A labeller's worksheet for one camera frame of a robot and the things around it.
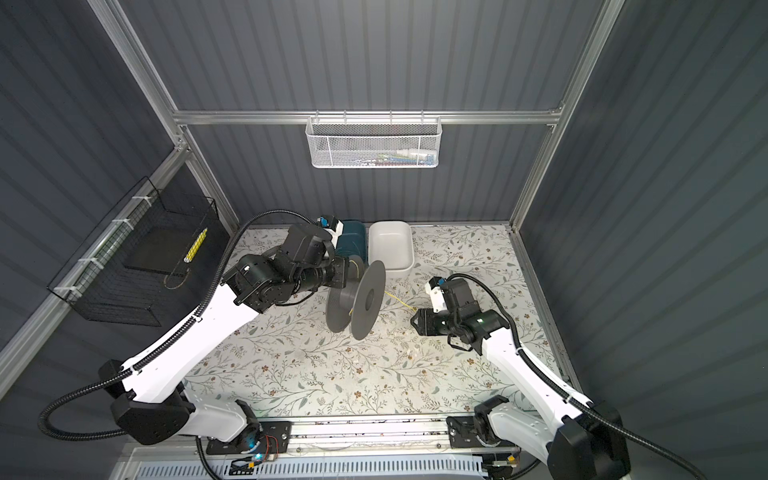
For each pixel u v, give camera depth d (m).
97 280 0.64
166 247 0.76
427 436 0.75
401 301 1.00
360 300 0.68
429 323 0.71
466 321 0.59
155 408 0.40
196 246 0.78
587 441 0.39
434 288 0.74
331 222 0.59
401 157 0.92
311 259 0.50
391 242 1.12
